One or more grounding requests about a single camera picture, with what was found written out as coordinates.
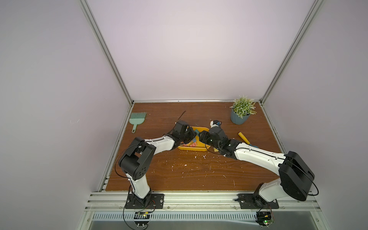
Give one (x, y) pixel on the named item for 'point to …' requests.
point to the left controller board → (142, 218)
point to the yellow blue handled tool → (241, 135)
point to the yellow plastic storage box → (196, 145)
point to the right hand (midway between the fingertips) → (200, 132)
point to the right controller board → (264, 218)
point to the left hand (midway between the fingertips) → (201, 133)
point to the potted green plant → (242, 108)
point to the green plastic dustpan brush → (136, 118)
